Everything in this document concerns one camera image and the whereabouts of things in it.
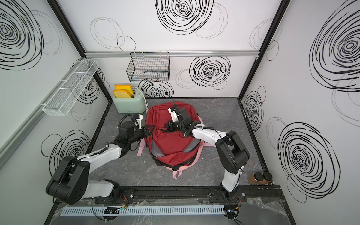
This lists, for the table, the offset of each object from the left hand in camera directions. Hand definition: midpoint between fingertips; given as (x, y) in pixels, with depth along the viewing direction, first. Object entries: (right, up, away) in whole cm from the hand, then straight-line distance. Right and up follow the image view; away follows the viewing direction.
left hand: (154, 127), depth 85 cm
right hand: (+6, +1, +1) cm, 7 cm away
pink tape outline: (+14, -26, -5) cm, 30 cm away
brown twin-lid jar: (+57, -25, -15) cm, 63 cm away
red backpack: (+11, -12, -6) cm, 17 cm away
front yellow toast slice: (-25, +22, +11) cm, 35 cm away
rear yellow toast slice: (-22, +26, +11) cm, 36 cm away
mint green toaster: (-17, +14, +18) cm, 29 cm away
